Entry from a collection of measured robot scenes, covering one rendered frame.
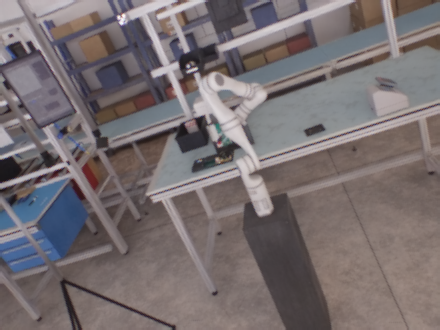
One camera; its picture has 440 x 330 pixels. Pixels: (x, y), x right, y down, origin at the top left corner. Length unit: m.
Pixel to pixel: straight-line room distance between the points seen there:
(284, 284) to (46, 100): 2.09
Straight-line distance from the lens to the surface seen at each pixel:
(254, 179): 1.96
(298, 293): 2.31
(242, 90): 2.01
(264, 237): 2.05
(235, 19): 4.18
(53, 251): 3.35
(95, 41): 6.34
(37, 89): 3.20
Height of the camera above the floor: 1.99
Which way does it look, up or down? 24 degrees down
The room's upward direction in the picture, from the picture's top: 23 degrees counter-clockwise
